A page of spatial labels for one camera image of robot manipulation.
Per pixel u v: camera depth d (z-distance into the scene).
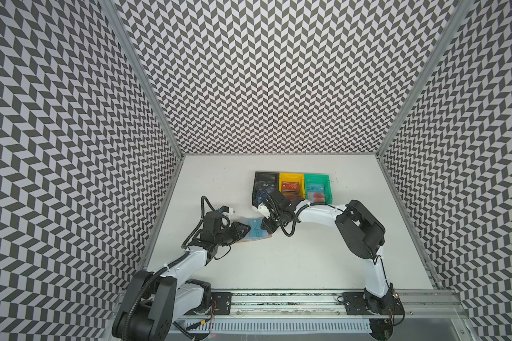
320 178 1.01
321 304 0.75
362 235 0.52
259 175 1.07
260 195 1.00
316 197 0.99
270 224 0.82
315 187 1.02
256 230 0.89
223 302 0.72
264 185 1.04
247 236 0.87
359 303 0.74
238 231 0.75
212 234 0.67
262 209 0.85
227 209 0.83
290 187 1.02
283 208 0.73
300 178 0.99
